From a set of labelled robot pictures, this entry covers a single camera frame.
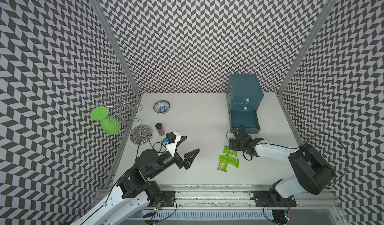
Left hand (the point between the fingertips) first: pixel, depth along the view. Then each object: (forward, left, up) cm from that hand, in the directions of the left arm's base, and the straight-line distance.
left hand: (191, 145), depth 63 cm
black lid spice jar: (+20, +21, -17) cm, 33 cm away
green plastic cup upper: (+13, +42, +6) cm, 44 cm away
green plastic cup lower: (+13, +42, -4) cm, 44 cm away
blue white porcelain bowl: (+41, +25, -24) cm, 54 cm away
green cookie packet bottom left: (+1, -17, -25) cm, 30 cm away
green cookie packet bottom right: (+2, -23, -26) cm, 35 cm away
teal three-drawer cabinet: (+34, -30, -5) cm, 46 cm away
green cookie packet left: (+9, -20, -26) cm, 34 cm away
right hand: (+12, -27, -27) cm, 40 cm away
